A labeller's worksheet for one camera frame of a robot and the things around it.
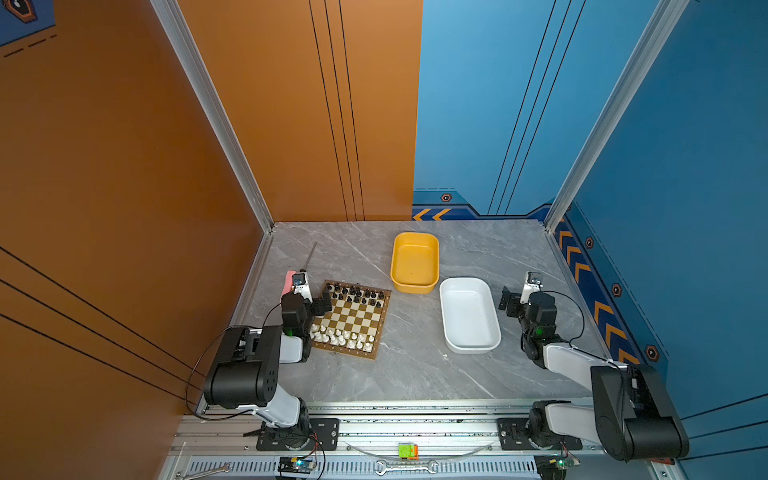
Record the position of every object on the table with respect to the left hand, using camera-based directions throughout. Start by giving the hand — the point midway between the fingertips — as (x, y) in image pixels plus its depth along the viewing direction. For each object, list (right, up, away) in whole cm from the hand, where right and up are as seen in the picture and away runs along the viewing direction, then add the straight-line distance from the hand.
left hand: (312, 285), depth 93 cm
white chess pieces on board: (+4, -13, -6) cm, 15 cm away
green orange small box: (+29, -36, -24) cm, 52 cm away
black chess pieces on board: (+13, -3, +5) cm, 15 cm away
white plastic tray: (+50, -11, +1) cm, 51 cm away
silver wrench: (+35, -40, -24) cm, 58 cm away
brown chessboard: (+14, -12, -2) cm, 18 cm away
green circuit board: (+2, -40, -23) cm, 46 cm away
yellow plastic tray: (+33, +7, +13) cm, 36 cm away
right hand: (+64, -1, -3) cm, 64 cm away
